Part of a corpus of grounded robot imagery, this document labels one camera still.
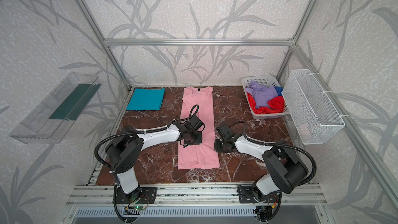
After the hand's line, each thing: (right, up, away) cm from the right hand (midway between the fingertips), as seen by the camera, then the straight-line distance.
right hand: (216, 142), depth 90 cm
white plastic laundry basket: (+24, +39, +25) cm, 52 cm away
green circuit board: (-36, -24, -20) cm, 48 cm away
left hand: (-8, +3, -1) cm, 9 cm away
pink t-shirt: (-7, -6, -4) cm, 10 cm away
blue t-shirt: (+44, +32, +15) cm, 57 cm away
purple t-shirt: (+32, +29, +16) cm, 46 cm away
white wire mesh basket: (+38, +20, -28) cm, 51 cm away
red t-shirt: (+40, +22, +9) cm, 46 cm away
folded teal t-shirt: (-50, +26, +21) cm, 60 cm away
